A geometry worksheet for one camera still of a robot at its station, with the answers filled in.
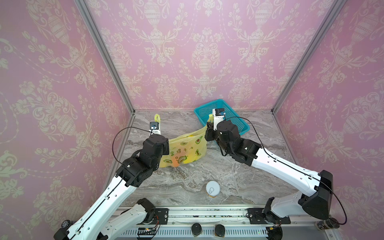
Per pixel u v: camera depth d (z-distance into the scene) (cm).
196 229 63
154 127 56
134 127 52
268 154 48
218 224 65
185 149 79
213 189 78
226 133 51
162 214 75
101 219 39
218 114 59
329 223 64
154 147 46
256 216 73
